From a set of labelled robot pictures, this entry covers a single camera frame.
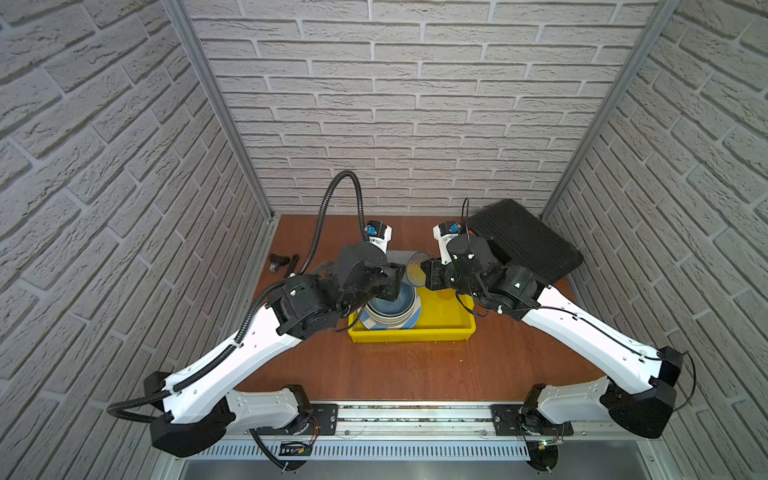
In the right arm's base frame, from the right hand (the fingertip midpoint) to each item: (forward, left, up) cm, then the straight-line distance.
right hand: (422, 263), depth 69 cm
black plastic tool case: (+26, -41, -24) cm, 54 cm away
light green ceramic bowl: (-6, +7, -17) cm, 19 cm away
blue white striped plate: (-4, +13, -24) cm, 27 cm away
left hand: (-4, +6, +6) cm, 9 cm away
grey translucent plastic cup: (-3, +2, +1) cm, 4 cm away
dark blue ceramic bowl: (0, +4, -20) cm, 21 cm away
